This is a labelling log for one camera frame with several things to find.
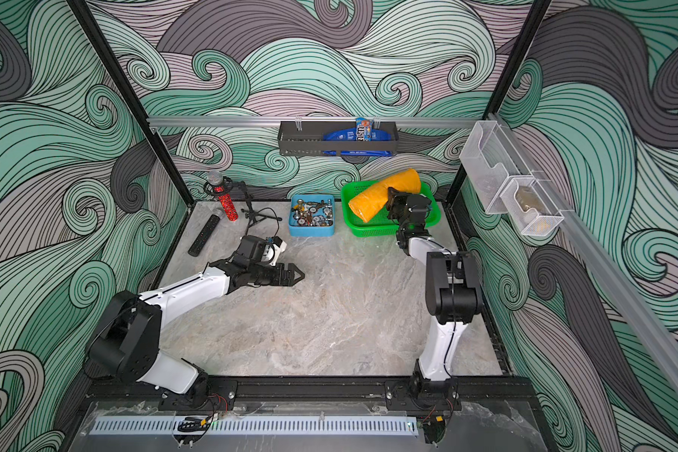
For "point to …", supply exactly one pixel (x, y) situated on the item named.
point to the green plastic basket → (381, 225)
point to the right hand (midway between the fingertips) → (390, 184)
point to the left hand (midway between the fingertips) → (294, 272)
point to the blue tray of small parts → (312, 216)
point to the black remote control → (203, 235)
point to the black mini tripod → (252, 214)
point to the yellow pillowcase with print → (376, 198)
